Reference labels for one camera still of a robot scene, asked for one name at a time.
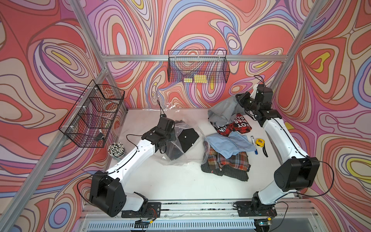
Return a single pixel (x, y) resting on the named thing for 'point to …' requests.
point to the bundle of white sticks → (117, 150)
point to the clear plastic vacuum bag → (194, 154)
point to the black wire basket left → (88, 124)
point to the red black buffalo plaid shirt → (239, 124)
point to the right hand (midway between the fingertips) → (235, 98)
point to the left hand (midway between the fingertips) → (172, 133)
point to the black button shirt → (185, 137)
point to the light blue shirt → (229, 146)
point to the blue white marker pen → (254, 143)
